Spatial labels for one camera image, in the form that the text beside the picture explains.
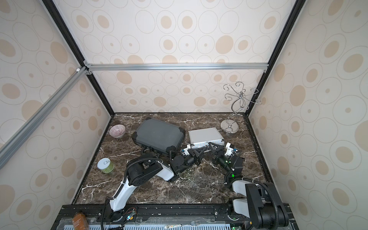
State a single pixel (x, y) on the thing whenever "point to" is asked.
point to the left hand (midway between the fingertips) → (211, 150)
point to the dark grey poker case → (159, 135)
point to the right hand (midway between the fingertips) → (213, 147)
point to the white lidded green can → (105, 165)
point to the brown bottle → (80, 222)
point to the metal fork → (192, 224)
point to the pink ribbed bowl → (117, 131)
